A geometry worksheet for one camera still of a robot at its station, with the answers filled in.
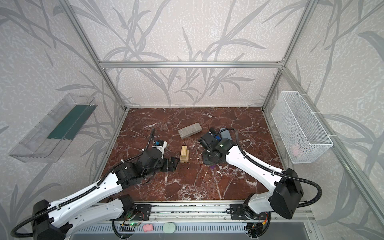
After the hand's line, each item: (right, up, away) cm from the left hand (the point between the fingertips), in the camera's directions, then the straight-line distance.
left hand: (175, 155), depth 76 cm
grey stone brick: (+6, +11, +26) cm, 29 cm away
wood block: (+4, -3, +11) cm, 12 cm away
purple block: (+21, -10, +13) cm, 26 cm away
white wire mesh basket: (+56, +12, -14) cm, 59 cm away
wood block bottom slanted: (+3, +2, +13) cm, 13 cm away
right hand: (+17, -1, +4) cm, 17 cm away
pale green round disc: (-1, -31, -8) cm, 32 cm away
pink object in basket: (+61, +3, -2) cm, 61 cm away
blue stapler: (+22, +10, +25) cm, 35 cm away
